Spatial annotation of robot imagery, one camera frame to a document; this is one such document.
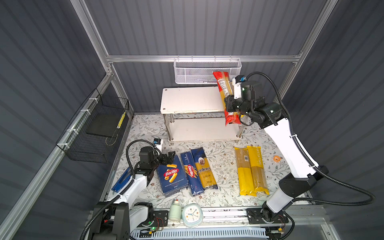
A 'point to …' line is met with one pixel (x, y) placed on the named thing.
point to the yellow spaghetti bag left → (245, 180)
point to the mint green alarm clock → (192, 215)
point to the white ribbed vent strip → (251, 233)
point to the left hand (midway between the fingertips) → (167, 151)
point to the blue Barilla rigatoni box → (172, 177)
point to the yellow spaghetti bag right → (259, 180)
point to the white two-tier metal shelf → (197, 114)
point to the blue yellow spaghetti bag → (203, 168)
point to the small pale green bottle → (175, 211)
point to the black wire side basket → (91, 135)
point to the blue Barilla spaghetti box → (191, 174)
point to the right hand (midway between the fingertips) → (228, 99)
